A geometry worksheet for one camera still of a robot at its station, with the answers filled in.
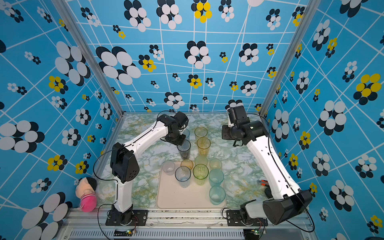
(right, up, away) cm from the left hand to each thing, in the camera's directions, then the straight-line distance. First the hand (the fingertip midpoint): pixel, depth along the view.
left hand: (180, 142), depth 88 cm
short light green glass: (+12, -10, -4) cm, 16 cm away
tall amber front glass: (+14, -2, +5) cm, 15 cm away
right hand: (+25, +7, -13) cm, 29 cm away
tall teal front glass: (+21, -20, -1) cm, 29 cm away
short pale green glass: (+21, -13, +2) cm, 25 cm away
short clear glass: (-8, -16, +2) cm, 18 cm away
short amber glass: (+4, -12, -2) cm, 13 cm away
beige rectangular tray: (-5, -28, -7) cm, 29 cm away
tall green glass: (+12, -17, -4) cm, 21 cm away
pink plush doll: (-46, -23, -14) cm, 53 cm away
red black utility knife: (+48, -23, -3) cm, 53 cm away
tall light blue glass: (+2, -17, -6) cm, 19 cm away
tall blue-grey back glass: (+4, +6, +2) cm, 7 cm away
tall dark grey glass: (+3, -3, -5) cm, 7 cm away
